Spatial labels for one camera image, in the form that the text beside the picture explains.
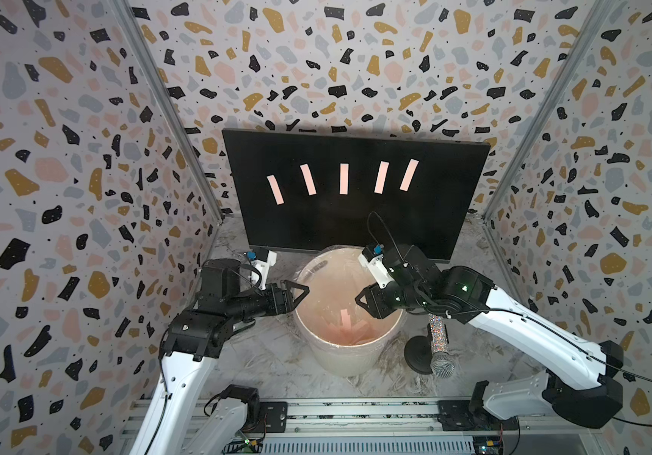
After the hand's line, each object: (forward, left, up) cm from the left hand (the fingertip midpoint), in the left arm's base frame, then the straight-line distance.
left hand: (302, 292), depth 65 cm
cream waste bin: (+9, -7, -8) cm, 14 cm away
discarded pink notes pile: (-2, -11, -22) cm, 24 cm away
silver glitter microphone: (-14, -31, -8) cm, 35 cm away
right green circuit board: (-27, -46, -31) cm, 61 cm away
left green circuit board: (-26, +16, -31) cm, 44 cm away
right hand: (-1, -13, -1) cm, 13 cm away
